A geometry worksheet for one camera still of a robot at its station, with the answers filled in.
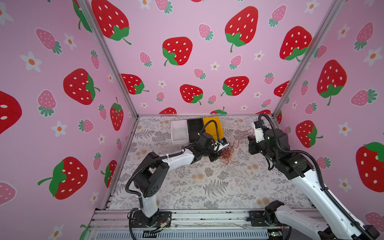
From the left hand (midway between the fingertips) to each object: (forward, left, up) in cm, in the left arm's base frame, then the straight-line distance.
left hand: (222, 150), depth 87 cm
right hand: (-3, -10, +18) cm, 21 cm away
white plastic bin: (+21, +29, -10) cm, 37 cm away
